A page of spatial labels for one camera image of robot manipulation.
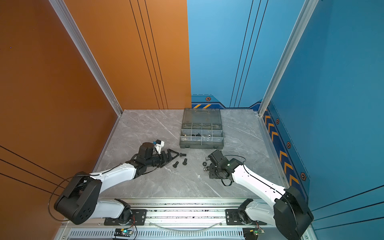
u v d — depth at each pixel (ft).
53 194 2.27
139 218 2.42
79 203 1.39
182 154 3.14
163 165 2.55
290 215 1.29
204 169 2.92
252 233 2.32
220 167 1.99
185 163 3.00
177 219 2.44
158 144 2.70
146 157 2.28
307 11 2.33
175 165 2.97
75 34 2.55
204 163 3.00
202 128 3.45
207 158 3.07
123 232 2.33
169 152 2.56
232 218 2.37
